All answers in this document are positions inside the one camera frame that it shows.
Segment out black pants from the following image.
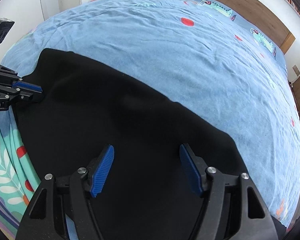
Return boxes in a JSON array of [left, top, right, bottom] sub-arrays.
[[14, 48, 287, 240]]

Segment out blue patterned bed cover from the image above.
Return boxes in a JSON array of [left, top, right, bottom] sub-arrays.
[[0, 0, 300, 239]]

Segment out wooden headboard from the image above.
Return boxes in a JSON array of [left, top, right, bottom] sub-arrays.
[[217, 0, 295, 53]]

